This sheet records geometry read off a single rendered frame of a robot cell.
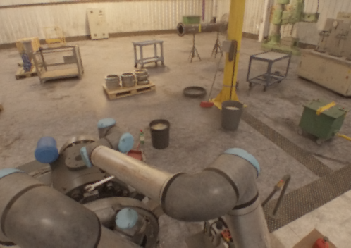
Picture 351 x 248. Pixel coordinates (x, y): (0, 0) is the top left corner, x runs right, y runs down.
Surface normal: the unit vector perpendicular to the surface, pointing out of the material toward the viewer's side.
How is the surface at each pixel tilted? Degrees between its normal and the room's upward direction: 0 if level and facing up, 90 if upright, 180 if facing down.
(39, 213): 32
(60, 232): 52
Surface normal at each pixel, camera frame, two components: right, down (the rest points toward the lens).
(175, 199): -0.40, -0.22
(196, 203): -0.12, -0.05
